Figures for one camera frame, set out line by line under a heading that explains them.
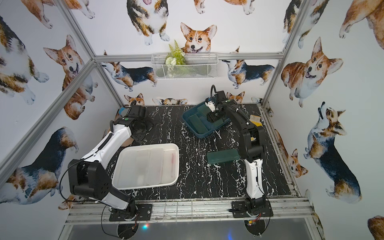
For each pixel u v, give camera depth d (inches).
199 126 42.0
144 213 29.1
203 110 40.5
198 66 36.4
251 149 22.4
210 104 35.5
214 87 32.1
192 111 43.8
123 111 46.2
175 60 32.3
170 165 34.8
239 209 28.9
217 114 33.1
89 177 16.9
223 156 37.4
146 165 33.2
